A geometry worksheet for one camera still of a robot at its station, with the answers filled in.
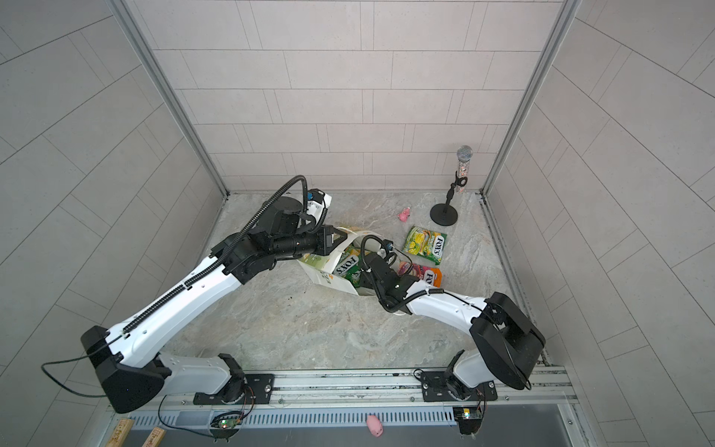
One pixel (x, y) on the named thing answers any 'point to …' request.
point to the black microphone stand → (446, 214)
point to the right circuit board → (469, 419)
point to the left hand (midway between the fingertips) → (354, 236)
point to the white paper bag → (324, 264)
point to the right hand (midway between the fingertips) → (362, 273)
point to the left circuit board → (225, 425)
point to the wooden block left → (120, 433)
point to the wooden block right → (155, 438)
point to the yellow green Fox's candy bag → (425, 244)
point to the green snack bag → (349, 264)
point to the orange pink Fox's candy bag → (430, 275)
